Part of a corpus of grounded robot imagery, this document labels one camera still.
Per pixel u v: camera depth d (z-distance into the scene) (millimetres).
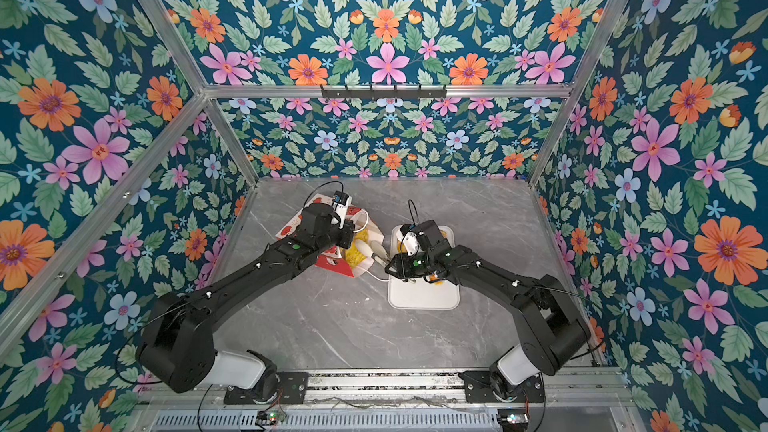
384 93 908
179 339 421
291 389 739
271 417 703
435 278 710
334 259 826
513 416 706
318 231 655
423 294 884
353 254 932
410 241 796
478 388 722
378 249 906
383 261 836
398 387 749
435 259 663
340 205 735
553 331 436
